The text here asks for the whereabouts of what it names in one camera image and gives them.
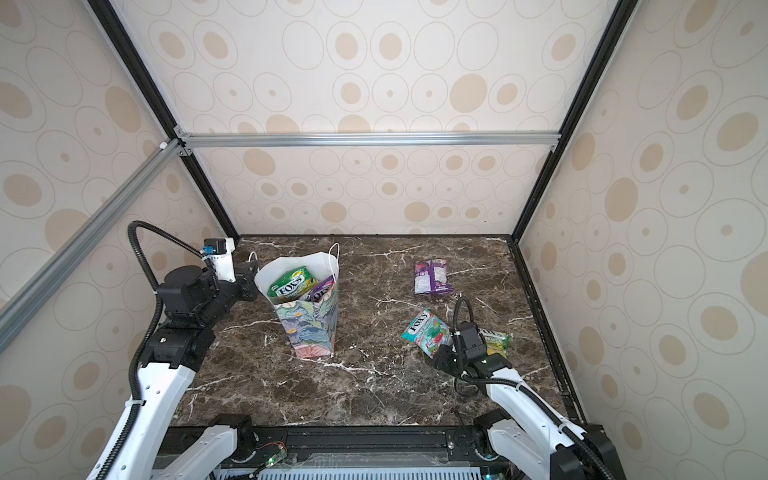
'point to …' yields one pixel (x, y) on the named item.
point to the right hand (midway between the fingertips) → (442, 357)
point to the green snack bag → (294, 285)
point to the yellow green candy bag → (495, 342)
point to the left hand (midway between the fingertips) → (262, 259)
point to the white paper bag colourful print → (311, 326)
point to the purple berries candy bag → (430, 276)
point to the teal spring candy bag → (427, 331)
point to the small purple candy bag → (321, 290)
